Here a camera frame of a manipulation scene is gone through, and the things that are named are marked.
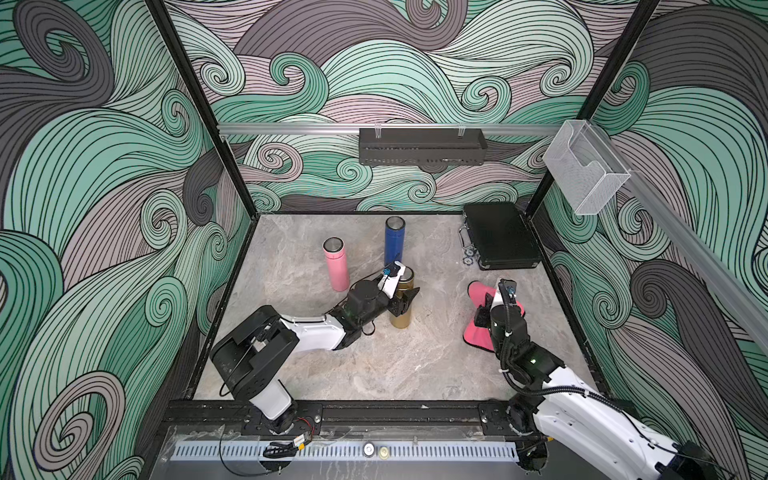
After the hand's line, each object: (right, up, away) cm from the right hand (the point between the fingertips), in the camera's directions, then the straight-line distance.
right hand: (484, 296), depth 81 cm
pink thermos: (-42, +13, +2) cm, 44 cm away
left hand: (-21, +5, +1) cm, 21 cm away
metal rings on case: (+4, +14, +30) cm, 33 cm away
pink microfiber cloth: (-2, -12, +2) cm, 12 cm away
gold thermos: (-21, -10, +9) cm, 25 cm away
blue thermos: (-24, +15, +12) cm, 31 cm away
